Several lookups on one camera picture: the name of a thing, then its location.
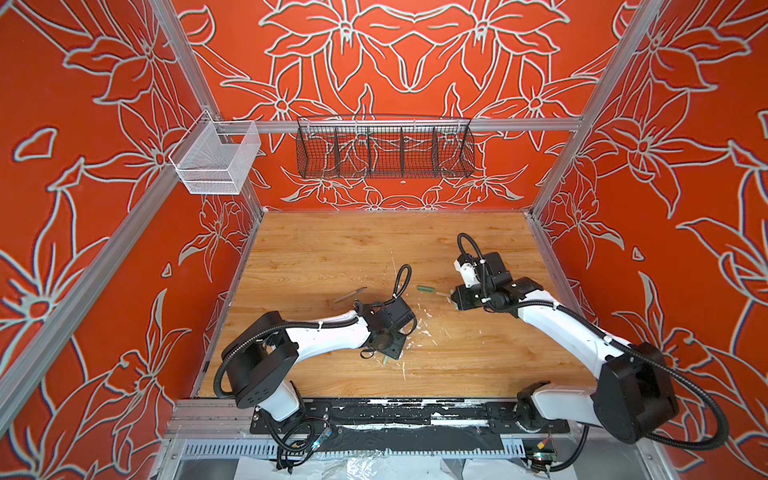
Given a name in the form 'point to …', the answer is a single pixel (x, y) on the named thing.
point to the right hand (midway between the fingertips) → (453, 292)
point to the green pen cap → (426, 289)
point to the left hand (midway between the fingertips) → (395, 343)
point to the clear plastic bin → (217, 157)
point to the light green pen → (385, 360)
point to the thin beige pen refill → (443, 294)
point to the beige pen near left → (349, 294)
